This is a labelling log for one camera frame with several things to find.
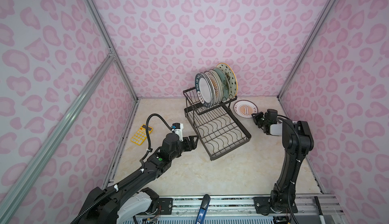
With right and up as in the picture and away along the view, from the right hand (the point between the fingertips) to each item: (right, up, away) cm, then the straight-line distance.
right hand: (253, 112), depth 106 cm
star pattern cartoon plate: (-19, +19, -23) cm, 35 cm away
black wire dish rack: (-26, -10, -6) cm, 28 cm away
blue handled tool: (-36, -43, -37) cm, 68 cm away
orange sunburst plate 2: (-4, +3, +7) cm, 9 cm away
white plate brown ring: (-31, +13, -30) cm, 45 cm away
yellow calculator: (-76, -15, -8) cm, 77 cm away
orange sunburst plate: (-29, +15, -30) cm, 44 cm away
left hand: (-40, -12, -27) cm, 49 cm away
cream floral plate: (-27, +15, -28) cm, 41 cm away
